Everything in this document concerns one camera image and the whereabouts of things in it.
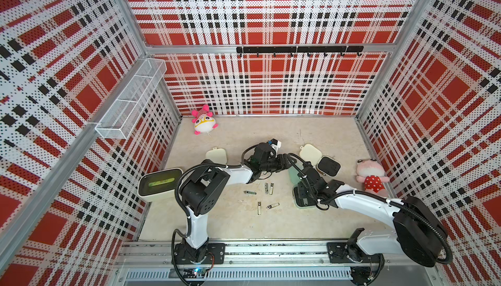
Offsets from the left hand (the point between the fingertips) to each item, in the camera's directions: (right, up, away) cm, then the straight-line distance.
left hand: (296, 162), depth 88 cm
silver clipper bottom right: (-11, -19, -3) cm, 22 cm away
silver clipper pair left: (-14, -13, +3) cm, 19 cm away
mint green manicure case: (+1, -18, -2) cm, 18 cm away
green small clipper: (-23, -14, +1) cm, 27 cm away
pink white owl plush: (-49, +21, +21) cm, 57 cm away
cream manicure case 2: (+18, -3, +12) cm, 22 cm away
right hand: (+4, -11, 0) cm, 12 cm away
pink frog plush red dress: (+36, -6, +2) cm, 36 cm away
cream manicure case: (-40, +1, +14) cm, 42 cm away
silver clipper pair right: (-11, -13, +2) cm, 18 cm away
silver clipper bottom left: (-17, -20, -4) cm, 27 cm away
